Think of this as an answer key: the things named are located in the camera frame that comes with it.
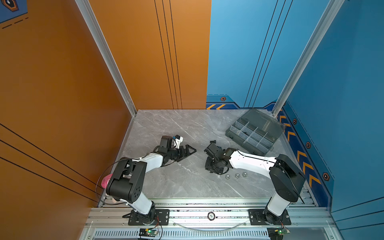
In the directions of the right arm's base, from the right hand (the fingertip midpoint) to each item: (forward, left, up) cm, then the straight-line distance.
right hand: (204, 169), depth 86 cm
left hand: (+9, +7, +4) cm, 13 cm away
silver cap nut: (-3, -13, -4) cm, 14 cm away
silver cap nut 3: (-2, -23, -3) cm, 24 cm away
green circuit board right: (-30, -34, -5) cm, 45 cm away
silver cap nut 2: (-3, -19, -3) cm, 20 cm away
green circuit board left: (-30, +28, -5) cm, 41 cm away
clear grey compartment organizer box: (+29, -39, -1) cm, 49 cm away
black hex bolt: (+21, -7, -3) cm, 22 cm away
